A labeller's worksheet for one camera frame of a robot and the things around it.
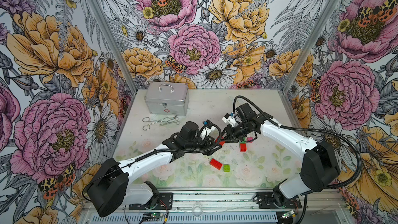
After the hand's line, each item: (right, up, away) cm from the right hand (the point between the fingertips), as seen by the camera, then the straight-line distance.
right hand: (221, 143), depth 77 cm
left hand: (-3, -2, +1) cm, 4 cm away
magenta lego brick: (+11, +4, -9) cm, 15 cm away
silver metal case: (-31, +23, +20) cm, 43 cm away
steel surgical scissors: (-28, +9, +28) cm, 41 cm away
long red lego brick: (-2, -13, +8) cm, 15 cm away
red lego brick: (+14, -6, +13) cm, 20 cm away
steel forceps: (-47, +9, +28) cm, 55 cm away
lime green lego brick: (+3, -15, +6) cm, 16 cm away
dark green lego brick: (+14, -3, +15) cm, 21 cm away
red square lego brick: (0, 0, +1) cm, 1 cm away
